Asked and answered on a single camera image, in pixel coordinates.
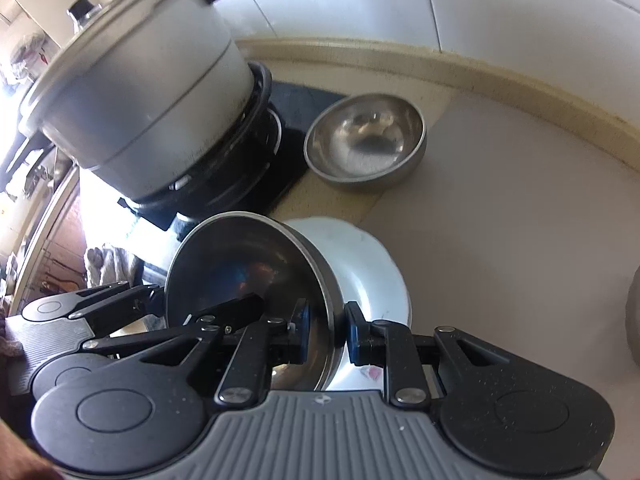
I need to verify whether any white towel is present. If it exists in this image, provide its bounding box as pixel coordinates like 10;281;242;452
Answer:
84;245;138;288

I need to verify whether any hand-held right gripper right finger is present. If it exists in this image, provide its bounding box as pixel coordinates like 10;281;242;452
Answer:
345;301;511;407

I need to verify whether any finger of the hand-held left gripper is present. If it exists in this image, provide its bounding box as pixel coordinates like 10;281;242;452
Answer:
67;281;168;335
80;294;264;357

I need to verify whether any medium steel bowl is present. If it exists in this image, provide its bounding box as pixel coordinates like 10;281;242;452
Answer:
164;211;347;393

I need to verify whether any large white floral plate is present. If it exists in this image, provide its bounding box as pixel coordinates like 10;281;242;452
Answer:
282;216;414;393

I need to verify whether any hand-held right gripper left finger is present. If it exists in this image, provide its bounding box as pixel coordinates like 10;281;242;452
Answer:
107;299;312;406

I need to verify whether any large steel bowl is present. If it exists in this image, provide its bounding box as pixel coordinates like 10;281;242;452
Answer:
303;92;429;192

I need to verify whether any brown base cabinet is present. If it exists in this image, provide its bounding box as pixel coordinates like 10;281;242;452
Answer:
12;167;86;306

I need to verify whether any black gas stove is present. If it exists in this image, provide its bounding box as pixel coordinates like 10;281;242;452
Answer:
117;60;351;286

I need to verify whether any silver pressure cooker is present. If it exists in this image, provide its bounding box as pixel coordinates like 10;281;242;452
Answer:
0;0;273;202

